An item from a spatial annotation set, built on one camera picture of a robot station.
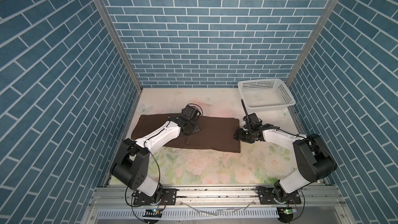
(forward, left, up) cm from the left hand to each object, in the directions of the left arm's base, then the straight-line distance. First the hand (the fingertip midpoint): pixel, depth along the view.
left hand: (197, 129), depth 89 cm
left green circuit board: (-38, +21, -12) cm, 45 cm away
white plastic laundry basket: (+34, -52, -8) cm, 63 cm away
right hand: (-1, -23, -6) cm, 24 cm away
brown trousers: (0, -11, -6) cm, 13 cm away
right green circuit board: (-39, -42, -9) cm, 58 cm away
